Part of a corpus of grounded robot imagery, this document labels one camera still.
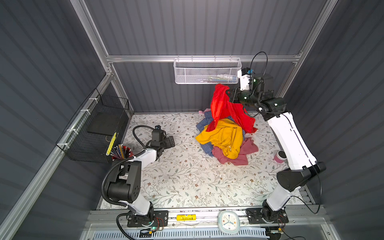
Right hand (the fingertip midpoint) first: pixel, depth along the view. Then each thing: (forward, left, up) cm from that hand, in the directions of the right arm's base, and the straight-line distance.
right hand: (227, 91), depth 69 cm
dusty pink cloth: (-5, -18, -40) cm, 44 cm away
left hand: (-2, +35, -35) cm, 50 cm away
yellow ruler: (-19, +55, -14) cm, 60 cm away
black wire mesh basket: (-16, +68, -15) cm, 71 cm away
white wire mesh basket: (+58, +7, -22) cm, 63 cm away
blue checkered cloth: (+15, +12, -41) cm, 45 cm away
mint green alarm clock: (-47, 0, -41) cm, 62 cm away
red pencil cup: (-14, +58, -29) cm, 67 cm away
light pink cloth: (+29, +11, -42) cm, 52 cm away
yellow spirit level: (-45, +20, -41) cm, 64 cm away
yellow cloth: (-1, -4, -33) cm, 33 cm away
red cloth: (-1, +2, -9) cm, 10 cm away
